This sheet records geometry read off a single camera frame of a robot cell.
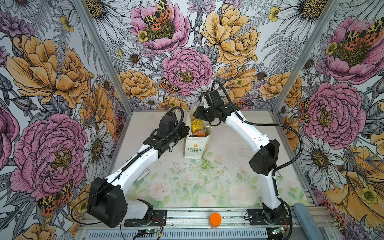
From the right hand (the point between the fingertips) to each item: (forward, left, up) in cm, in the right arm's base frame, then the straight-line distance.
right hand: (197, 118), depth 86 cm
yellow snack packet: (-2, +1, -3) cm, 3 cm away
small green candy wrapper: (-19, -5, -20) cm, 28 cm away
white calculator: (-20, +31, -22) cm, 43 cm away
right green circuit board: (-51, -36, -24) cm, 67 cm away
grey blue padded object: (-51, -50, -21) cm, 74 cm away
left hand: (-9, +4, -1) cm, 10 cm away
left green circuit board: (-49, +23, -23) cm, 59 cm away
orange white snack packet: (-5, -2, -7) cm, 9 cm away
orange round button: (-47, -6, -15) cm, 50 cm away
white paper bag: (-13, +2, -10) cm, 16 cm away
